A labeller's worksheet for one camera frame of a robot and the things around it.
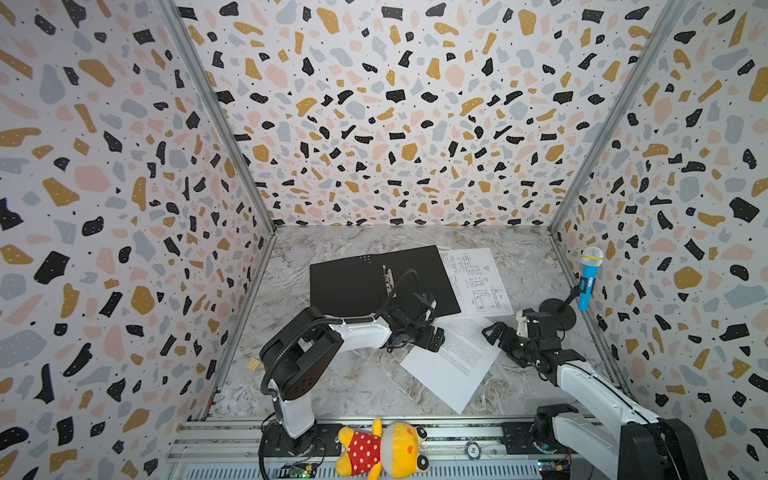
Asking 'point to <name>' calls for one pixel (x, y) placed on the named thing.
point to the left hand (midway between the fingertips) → (435, 333)
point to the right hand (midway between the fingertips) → (489, 333)
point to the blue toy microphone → (591, 259)
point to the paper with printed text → (454, 372)
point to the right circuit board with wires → (555, 468)
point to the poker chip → (473, 450)
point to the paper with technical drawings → (476, 282)
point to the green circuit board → (298, 470)
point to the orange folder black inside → (357, 286)
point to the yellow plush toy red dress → (395, 449)
